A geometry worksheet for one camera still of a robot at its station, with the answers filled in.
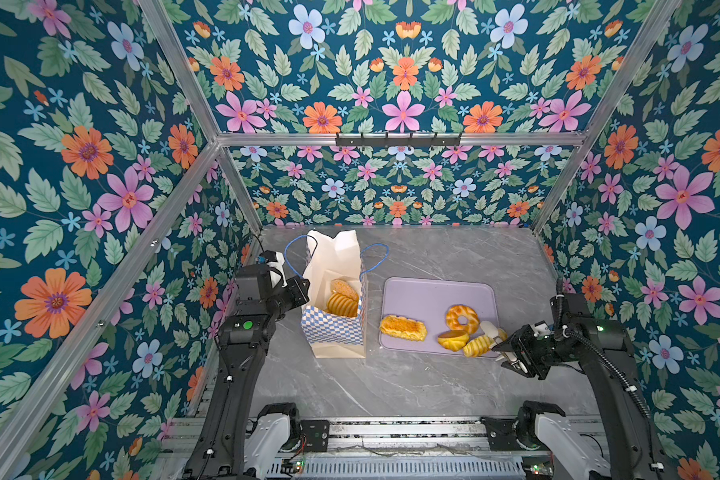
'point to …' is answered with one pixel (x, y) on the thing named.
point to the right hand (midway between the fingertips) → (496, 350)
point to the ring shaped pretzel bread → (453, 314)
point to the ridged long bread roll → (482, 344)
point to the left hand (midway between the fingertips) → (312, 274)
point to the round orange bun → (341, 286)
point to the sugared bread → (342, 305)
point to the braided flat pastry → (402, 327)
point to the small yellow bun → (453, 340)
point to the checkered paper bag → (334, 320)
